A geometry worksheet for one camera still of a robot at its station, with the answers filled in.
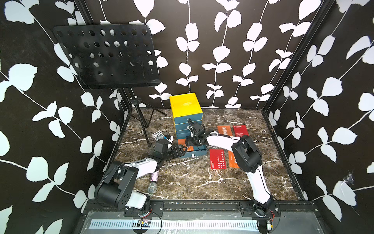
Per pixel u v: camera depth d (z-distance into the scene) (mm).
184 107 991
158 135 1026
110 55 645
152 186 779
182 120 863
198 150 878
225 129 1076
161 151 709
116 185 434
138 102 863
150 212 718
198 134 784
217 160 927
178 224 701
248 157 552
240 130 1070
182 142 1001
